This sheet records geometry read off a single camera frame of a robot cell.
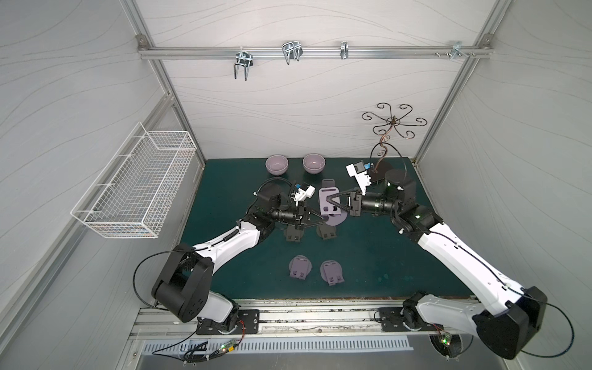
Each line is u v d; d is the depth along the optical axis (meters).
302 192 0.73
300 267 0.84
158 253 0.43
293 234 0.93
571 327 0.39
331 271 0.84
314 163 1.16
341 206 0.64
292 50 0.77
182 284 0.43
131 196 0.69
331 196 0.64
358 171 0.60
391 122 0.93
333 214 0.65
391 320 0.73
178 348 0.58
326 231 0.94
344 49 0.78
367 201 0.59
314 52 0.78
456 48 0.77
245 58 0.78
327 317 0.75
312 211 0.69
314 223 0.69
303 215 0.66
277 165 1.15
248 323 0.73
